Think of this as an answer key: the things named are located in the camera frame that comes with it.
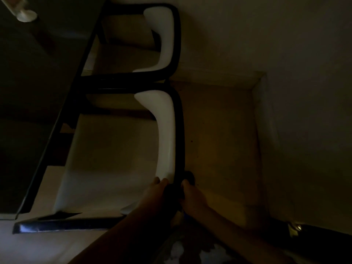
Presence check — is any person's right hand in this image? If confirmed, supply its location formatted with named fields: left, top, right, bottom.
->
left=180, top=179, right=209, bottom=217

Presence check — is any person's left hand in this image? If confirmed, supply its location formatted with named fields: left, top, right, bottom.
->
left=137, top=176, right=171, bottom=215

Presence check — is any dark blue cleaning cloth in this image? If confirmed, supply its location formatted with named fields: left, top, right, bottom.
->
left=162, top=170, right=196, bottom=215

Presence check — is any white chair with black frame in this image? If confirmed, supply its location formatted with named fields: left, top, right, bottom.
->
left=81, top=2, right=182, bottom=83
left=52, top=79, right=197, bottom=217

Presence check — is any person's left forearm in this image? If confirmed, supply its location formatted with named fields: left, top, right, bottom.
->
left=67, top=206, right=176, bottom=264

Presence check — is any person's right forearm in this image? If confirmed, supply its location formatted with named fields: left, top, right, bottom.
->
left=190, top=205, right=292, bottom=264

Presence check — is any dark glossy table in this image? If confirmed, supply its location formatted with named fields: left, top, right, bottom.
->
left=0, top=0, right=127, bottom=235

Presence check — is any small white round object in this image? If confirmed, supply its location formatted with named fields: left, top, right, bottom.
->
left=0, top=0, right=38, bottom=23

